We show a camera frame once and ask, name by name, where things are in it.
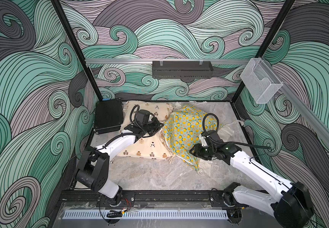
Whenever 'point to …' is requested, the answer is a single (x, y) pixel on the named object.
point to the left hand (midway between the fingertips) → (165, 122)
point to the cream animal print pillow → (151, 147)
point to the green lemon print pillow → (182, 128)
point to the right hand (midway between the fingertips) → (190, 153)
